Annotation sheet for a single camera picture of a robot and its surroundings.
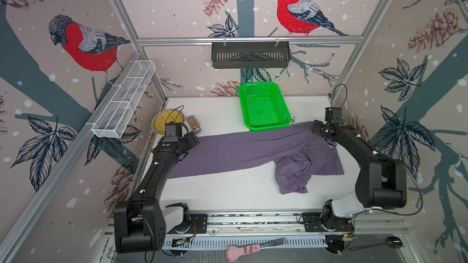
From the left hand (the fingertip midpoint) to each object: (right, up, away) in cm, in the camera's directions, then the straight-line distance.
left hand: (194, 136), depth 86 cm
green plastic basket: (+38, +16, +31) cm, 52 cm away
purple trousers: (+51, -9, +2) cm, 51 cm away
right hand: (+65, +4, +6) cm, 65 cm away
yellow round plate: (-24, +9, +24) cm, 35 cm away
